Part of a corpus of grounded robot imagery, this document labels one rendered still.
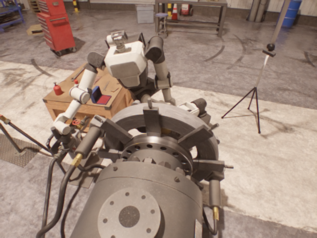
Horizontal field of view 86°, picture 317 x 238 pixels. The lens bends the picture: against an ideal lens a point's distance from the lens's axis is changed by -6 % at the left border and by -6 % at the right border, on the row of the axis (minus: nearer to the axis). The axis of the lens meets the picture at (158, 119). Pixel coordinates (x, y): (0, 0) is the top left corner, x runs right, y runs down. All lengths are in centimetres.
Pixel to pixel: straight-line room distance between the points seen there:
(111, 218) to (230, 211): 126
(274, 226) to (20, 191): 225
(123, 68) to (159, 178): 77
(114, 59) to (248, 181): 161
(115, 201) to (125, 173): 15
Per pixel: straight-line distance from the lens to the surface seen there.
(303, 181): 228
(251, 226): 179
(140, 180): 77
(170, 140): 101
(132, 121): 101
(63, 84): 248
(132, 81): 132
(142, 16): 719
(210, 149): 108
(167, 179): 79
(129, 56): 122
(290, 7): 857
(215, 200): 124
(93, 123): 116
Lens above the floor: 156
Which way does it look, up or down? 41 degrees down
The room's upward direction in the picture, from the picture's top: straight up
